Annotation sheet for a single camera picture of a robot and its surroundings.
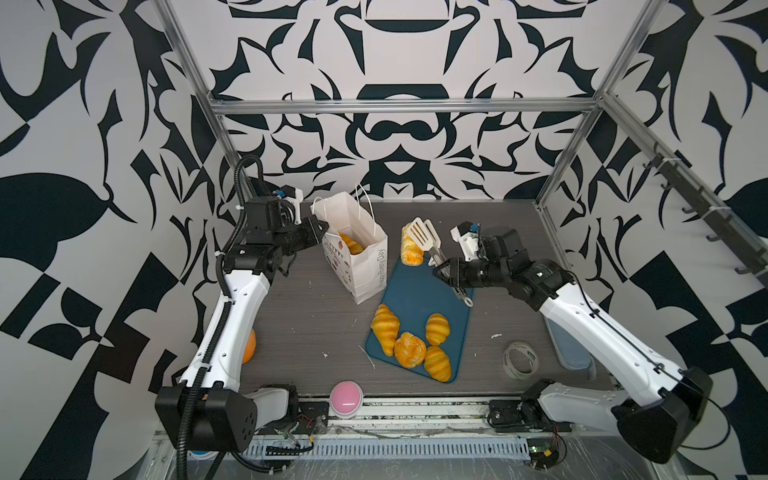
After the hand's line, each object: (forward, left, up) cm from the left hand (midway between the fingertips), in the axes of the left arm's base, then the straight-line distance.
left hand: (328, 219), depth 74 cm
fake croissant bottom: (-27, -27, -27) cm, 46 cm away
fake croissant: (-5, -20, -8) cm, 23 cm away
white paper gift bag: (+13, -4, -12) cm, 18 cm away
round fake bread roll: (-23, -20, -27) cm, 41 cm away
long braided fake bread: (+8, -4, -22) cm, 24 cm away
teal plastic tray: (-4, -24, -32) cm, 40 cm away
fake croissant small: (-17, -28, -28) cm, 43 cm away
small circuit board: (-46, -50, -32) cm, 75 cm away
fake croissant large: (-16, -14, -27) cm, 35 cm away
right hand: (-12, -26, -6) cm, 29 cm away
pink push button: (-34, -3, -30) cm, 45 cm away
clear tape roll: (-29, -46, -28) cm, 62 cm away
